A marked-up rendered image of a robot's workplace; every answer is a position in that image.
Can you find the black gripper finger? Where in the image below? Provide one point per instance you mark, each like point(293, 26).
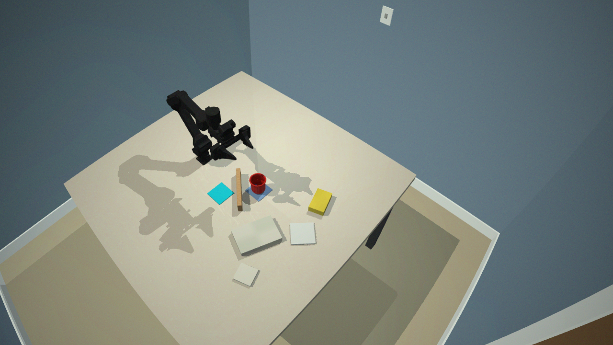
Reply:
point(225, 154)
point(246, 140)

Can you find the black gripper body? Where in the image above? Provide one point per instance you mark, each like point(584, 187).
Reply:
point(228, 141)

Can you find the yellow rectangular block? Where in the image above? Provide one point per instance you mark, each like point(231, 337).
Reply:
point(320, 202)

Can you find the wooden rectangular bar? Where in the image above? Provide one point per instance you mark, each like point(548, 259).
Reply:
point(239, 190)

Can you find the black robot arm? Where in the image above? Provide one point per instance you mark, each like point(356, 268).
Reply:
point(208, 119)

